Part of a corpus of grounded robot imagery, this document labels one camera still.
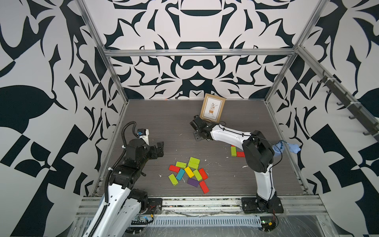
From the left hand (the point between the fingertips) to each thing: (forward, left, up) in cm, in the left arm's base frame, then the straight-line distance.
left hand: (152, 141), depth 76 cm
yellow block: (-11, -19, -18) cm, 28 cm away
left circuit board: (-32, +5, -21) cm, 38 cm away
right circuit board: (-35, -55, -20) cm, 68 cm away
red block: (-7, -10, -19) cm, 23 cm away
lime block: (-5, -21, -18) cm, 28 cm away
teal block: (-11, -13, -18) cm, 25 cm away
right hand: (+14, -26, -14) cm, 33 cm away
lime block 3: (-13, -9, -19) cm, 25 cm away
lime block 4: (-12, -23, -18) cm, 31 cm away
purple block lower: (-15, -20, -20) cm, 32 cm away
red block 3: (-18, -26, -20) cm, 37 cm away
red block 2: (-11, -26, -19) cm, 34 cm away
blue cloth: (-1, -70, -10) cm, 71 cm away
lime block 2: (-6, -13, -18) cm, 23 cm away
